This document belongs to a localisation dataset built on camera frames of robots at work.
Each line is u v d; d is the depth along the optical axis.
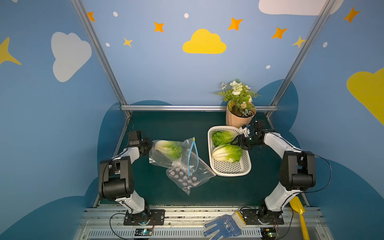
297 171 0.48
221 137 0.96
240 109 1.02
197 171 0.89
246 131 0.84
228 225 0.72
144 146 0.84
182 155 0.96
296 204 0.78
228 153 0.90
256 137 0.71
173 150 0.91
